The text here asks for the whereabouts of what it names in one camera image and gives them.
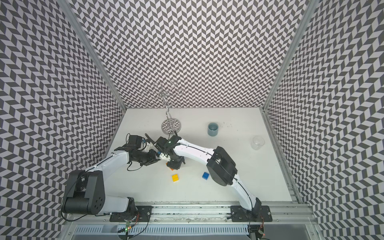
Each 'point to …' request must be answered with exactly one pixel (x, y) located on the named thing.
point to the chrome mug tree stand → (170, 126)
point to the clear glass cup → (258, 141)
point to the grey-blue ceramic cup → (213, 129)
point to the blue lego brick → (205, 175)
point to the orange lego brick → (170, 168)
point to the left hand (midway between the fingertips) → (159, 160)
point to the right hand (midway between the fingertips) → (180, 164)
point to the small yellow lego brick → (175, 177)
